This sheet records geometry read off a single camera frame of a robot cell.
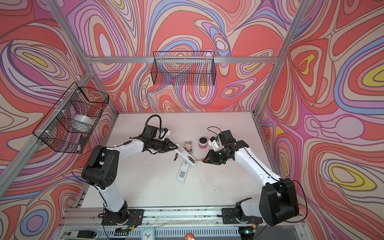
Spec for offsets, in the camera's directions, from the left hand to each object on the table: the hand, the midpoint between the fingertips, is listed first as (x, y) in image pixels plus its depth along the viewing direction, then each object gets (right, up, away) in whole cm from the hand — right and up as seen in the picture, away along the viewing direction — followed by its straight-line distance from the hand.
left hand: (177, 147), depth 90 cm
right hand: (+17, -8, -10) cm, 22 cm away
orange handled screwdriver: (+15, -6, -9) cm, 18 cm away
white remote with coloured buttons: (+5, -5, +1) cm, 7 cm away
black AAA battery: (-1, -7, +6) cm, 9 cm away
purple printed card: (+6, 0, +9) cm, 11 cm away
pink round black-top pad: (+16, +2, +6) cm, 17 cm away
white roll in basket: (-44, +14, -19) cm, 50 cm away
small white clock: (-11, -37, -22) cm, 44 cm away
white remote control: (+4, -14, -2) cm, 15 cm away
